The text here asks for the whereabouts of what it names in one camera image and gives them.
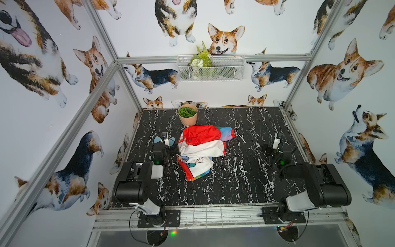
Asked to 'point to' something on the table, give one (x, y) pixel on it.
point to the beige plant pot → (188, 121)
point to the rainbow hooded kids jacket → (198, 144)
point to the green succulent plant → (186, 112)
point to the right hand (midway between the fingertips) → (271, 140)
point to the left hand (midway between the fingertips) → (170, 138)
